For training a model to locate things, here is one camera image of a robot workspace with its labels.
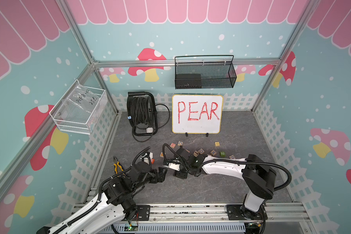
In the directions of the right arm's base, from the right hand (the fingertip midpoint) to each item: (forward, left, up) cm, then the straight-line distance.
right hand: (175, 169), depth 85 cm
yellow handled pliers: (+5, +38, -3) cm, 38 cm away
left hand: (-6, +8, +9) cm, 13 cm away
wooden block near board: (+20, -3, -3) cm, 20 cm away
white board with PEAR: (+35, -15, +10) cm, 40 cm away
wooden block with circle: (+14, -17, -4) cm, 22 cm away
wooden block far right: (+19, -28, -4) cm, 34 cm away
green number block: (+11, -31, -4) cm, 33 cm away
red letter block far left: (+18, +2, -3) cm, 18 cm away
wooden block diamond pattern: (+13, -25, -4) cm, 28 cm away
